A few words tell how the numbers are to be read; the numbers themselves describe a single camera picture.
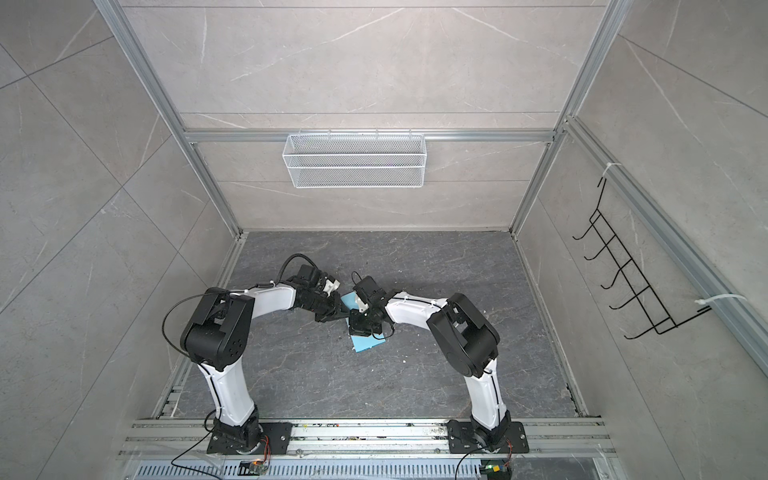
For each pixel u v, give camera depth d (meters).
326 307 0.86
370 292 0.76
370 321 0.78
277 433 0.74
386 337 0.84
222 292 0.56
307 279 0.82
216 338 0.51
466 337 0.51
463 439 0.73
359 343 0.90
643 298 0.64
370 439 0.75
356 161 1.01
